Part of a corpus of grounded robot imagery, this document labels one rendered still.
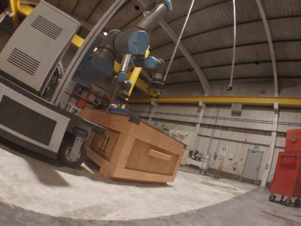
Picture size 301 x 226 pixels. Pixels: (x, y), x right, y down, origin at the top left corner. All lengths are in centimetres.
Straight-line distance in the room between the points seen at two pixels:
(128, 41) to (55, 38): 44
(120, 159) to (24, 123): 61
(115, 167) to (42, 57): 80
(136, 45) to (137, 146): 67
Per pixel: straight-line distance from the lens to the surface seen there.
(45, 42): 96
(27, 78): 91
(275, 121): 1077
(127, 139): 97
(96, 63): 91
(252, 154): 1059
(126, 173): 106
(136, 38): 89
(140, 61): 124
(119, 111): 158
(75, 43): 1393
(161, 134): 121
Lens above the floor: 30
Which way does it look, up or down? 13 degrees up
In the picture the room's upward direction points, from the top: 20 degrees clockwise
